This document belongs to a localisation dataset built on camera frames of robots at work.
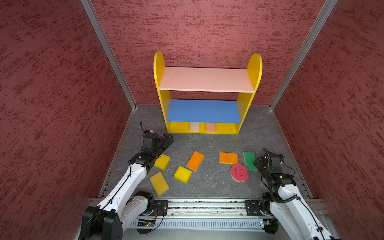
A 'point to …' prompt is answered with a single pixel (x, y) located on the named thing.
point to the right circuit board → (270, 225)
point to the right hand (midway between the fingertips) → (256, 165)
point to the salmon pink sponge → (210, 127)
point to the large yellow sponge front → (159, 183)
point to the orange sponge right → (228, 158)
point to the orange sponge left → (195, 160)
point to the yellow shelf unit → (228, 114)
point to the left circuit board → (144, 222)
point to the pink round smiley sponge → (239, 172)
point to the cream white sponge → (194, 126)
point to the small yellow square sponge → (182, 174)
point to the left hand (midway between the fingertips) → (168, 142)
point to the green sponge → (249, 158)
